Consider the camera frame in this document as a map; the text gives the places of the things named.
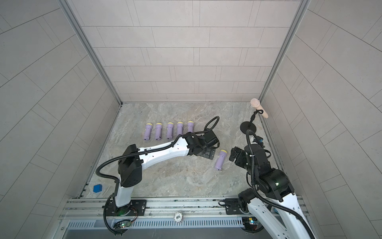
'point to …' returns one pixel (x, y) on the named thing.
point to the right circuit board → (251, 224)
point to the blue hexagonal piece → (97, 188)
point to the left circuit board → (122, 224)
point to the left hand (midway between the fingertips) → (209, 151)
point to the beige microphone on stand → (255, 103)
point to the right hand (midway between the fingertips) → (236, 153)
